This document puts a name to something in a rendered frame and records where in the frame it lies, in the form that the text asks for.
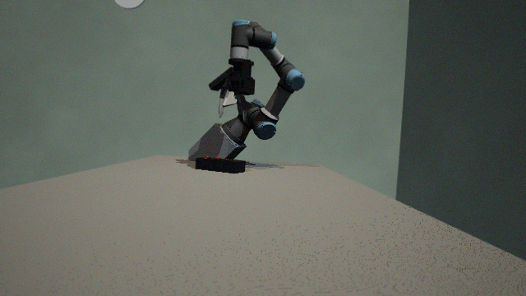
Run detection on black power strip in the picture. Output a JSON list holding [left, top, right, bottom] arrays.
[[196, 156, 246, 173]]

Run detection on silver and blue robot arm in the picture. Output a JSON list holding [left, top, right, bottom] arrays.
[[209, 20, 305, 145]]

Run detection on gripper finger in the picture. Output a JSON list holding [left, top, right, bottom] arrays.
[[235, 94, 252, 121], [219, 81, 237, 118]]

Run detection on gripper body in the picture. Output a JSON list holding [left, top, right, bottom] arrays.
[[226, 58, 255, 95]]

